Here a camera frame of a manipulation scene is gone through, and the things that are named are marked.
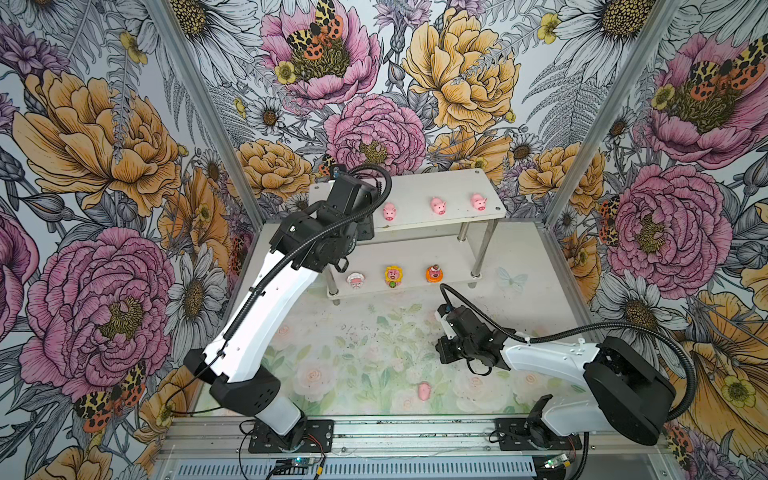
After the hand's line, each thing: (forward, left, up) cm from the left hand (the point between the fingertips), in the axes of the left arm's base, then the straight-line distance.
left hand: (348, 226), depth 67 cm
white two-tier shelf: (+5, -19, -7) cm, 21 cm away
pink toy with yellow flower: (+6, -10, -28) cm, 30 cm away
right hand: (-15, -23, -38) cm, 47 cm away
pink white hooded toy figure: (+5, +1, -28) cm, 28 cm away
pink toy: (+7, -23, -28) cm, 37 cm away
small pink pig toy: (-24, -18, -36) cm, 47 cm away
